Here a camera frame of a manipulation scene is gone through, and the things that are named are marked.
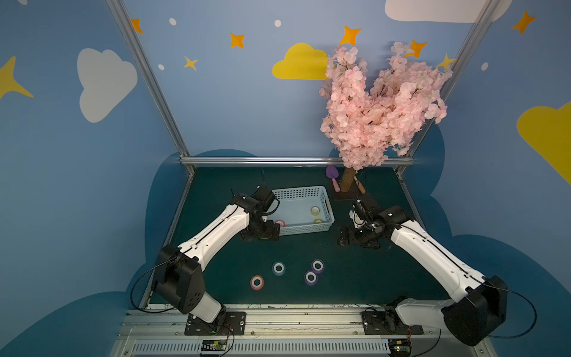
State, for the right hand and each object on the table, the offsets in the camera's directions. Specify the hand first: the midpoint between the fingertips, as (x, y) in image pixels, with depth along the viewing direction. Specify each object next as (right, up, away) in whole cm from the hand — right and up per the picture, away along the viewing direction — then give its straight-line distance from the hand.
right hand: (351, 239), depth 80 cm
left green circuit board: (-48, -33, -8) cm, 59 cm away
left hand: (-32, +1, +3) cm, 32 cm away
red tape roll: (-26, +3, +20) cm, 33 cm away
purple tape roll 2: (-14, -16, +4) cm, 22 cm away
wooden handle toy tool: (+14, +20, +34) cm, 42 cm away
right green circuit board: (+14, -35, -7) cm, 38 cm away
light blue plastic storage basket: (-16, +8, +27) cm, 32 cm away
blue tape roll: (-27, -13, +6) cm, 30 cm away
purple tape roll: (-11, -13, +8) cm, 19 cm away
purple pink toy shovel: (+1, +28, +40) cm, 49 cm away
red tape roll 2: (-35, -17, +4) cm, 39 cm away
